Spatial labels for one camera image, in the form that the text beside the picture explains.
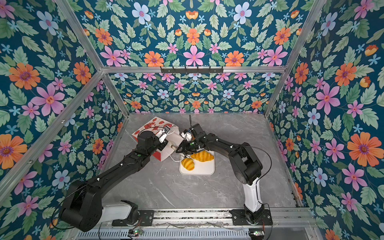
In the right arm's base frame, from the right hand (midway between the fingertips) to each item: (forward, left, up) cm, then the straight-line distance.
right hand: (177, 150), depth 86 cm
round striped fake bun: (-5, -6, -7) cm, 10 cm away
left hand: (+8, +7, +10) cm, 15 cm away
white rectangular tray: (-6, -17, -11) cm, 21 cm away
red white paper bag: (+12, +4, -3) cm, 13 cm away
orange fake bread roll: (0, -14, -6) cm, 16 cm away
